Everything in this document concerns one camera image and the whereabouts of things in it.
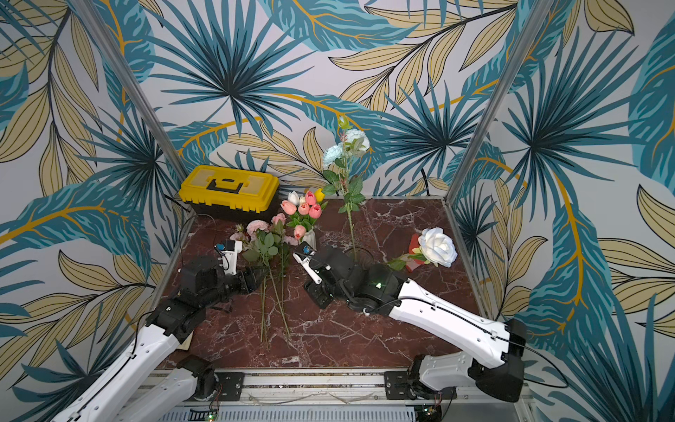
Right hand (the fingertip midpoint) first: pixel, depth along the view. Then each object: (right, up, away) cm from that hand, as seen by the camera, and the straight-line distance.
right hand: (311, 278), depth 67 cm
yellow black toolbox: (-33, +26, +32) cm, 52 cm away
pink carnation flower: (-12, +8, +33) cm, 36 cm away
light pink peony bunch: (-27, +9, +32) cm, 43 cm away
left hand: (-14, 0, +8) cm, 16 cm away
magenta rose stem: (-15, +15, +31) cm, 38 cm away
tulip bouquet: (-3, +18, +8) cm, 20 cm away
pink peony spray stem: (-18, +6, +26) cm, 32 cm away
